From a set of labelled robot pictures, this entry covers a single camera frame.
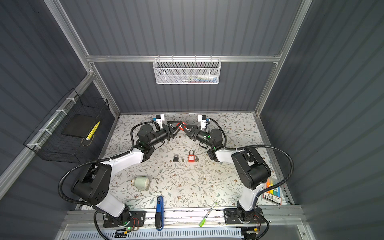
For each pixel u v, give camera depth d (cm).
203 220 73
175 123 76
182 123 78
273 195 79
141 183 77
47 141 63
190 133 75
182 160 94
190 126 78
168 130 72
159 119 77
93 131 74
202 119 79
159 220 69
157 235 77
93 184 46
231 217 73
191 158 94
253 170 50
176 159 94
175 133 79
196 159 94
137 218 72
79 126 75
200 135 75
